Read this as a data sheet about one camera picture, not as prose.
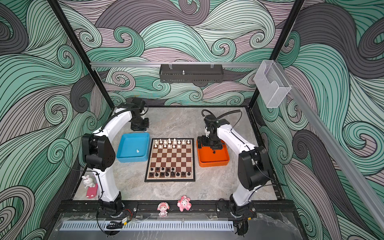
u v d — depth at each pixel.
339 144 0.53
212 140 0.74
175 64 0.93
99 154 0.51
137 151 0.93
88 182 0.76
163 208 0.71
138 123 0.80
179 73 0.96
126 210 0.73
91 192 0.78
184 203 0.72
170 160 0.90
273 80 0.77
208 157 0.93
